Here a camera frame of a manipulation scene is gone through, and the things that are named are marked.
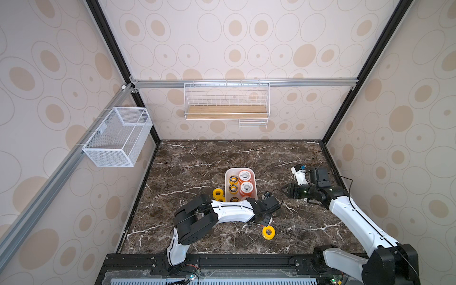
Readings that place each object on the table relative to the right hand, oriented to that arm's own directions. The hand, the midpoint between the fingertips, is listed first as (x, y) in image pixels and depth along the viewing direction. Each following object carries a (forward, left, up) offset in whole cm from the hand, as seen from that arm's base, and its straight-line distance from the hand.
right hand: (285, 189), depth 83 cm
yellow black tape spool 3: (-1, +24, -11) cm, 26 cm away
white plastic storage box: (+14, +27, -6) cm, 31 cm away
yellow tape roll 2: (0, +32, -10) cm, 33 cm away
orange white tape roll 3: (-15, +10, -6) cm, 19 cm away
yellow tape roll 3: (-18, +9, -11) cm, 23 cm away
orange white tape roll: (+12, +19, -8) cm, 24 cm away
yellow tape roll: (+2, +35, -10) cm, 37 cm away
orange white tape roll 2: (+4, +18, -8) cm, 20 cm away
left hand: (-10, +7, -11) cm, 17 cm away
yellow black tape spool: (+11, +25, -11) cm, 30 cm away
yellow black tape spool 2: (+5, +25, -10) cm, 27 cm away
